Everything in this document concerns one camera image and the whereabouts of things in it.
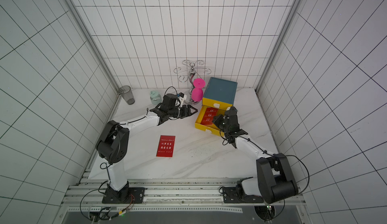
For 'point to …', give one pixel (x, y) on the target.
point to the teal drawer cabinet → (218, 97)
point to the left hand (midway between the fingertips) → (193, 113)
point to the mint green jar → (155, 97)
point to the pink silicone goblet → (197, 93)
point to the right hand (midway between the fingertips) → (214, 113)
